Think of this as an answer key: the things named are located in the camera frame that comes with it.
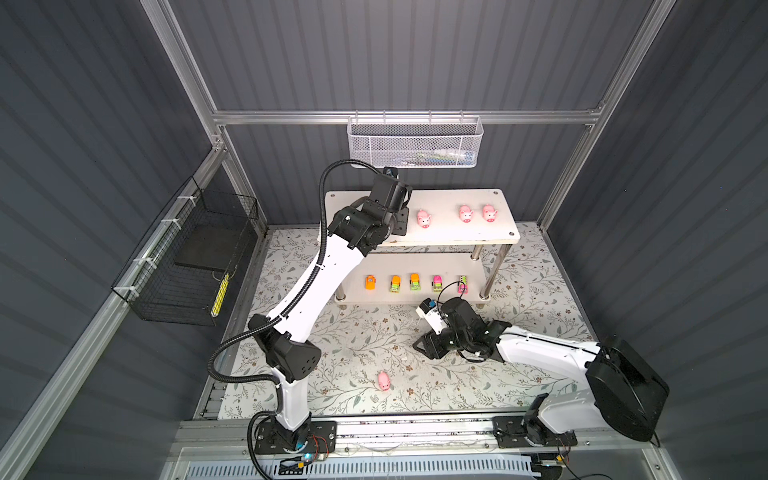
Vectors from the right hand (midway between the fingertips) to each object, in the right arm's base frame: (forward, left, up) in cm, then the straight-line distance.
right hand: (422, 344), depth 84 cm
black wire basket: (+8, +60, +24) cm, 65 cm away
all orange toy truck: (+19, +16, +3) cm, 25 cm away
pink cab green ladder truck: (+19, -15, -1) cm, 24 cm away
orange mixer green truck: (+19, +8, +3) cm, 20 cm away
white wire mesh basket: (+81, -1, +16) cm, 83 cm away
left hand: (+22, +8, +31) cm, 38 cm away
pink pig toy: (-9, +11, -4) cm, 15 cm away
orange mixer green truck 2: (+19, +1, +3) cm, 19 cm away
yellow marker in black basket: (+1, +48, +23) cm, 53 cm away
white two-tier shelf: (+40, -16, -5) cm, 43 cm away
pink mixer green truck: (+19, -6, +3) cm, 20 cm away
